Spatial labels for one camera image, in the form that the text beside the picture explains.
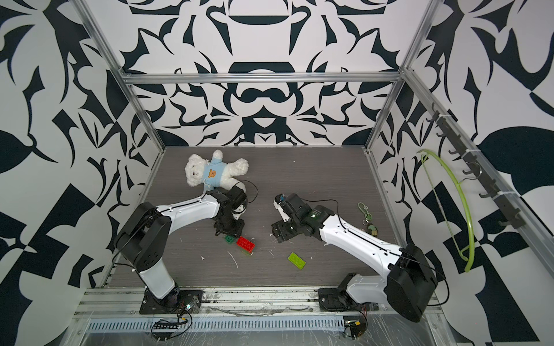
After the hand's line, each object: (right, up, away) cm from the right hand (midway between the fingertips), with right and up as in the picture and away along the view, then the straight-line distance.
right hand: (280, 225), depth 81 cm
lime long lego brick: (+6, -14, +3) cm, 16 cm away
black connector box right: (+25, -31, -9) cm, 41 cm away
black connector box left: (-40, -31, -8) cm, 52 cm away
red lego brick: (-13, -7, 0) cm, 15 cm away
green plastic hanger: (+50, -4, -23) cm, 55 cm away
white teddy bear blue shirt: (-29, +19, +18) cm, 39 cm away
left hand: (-18, -4, +9) cm, 21 cm away
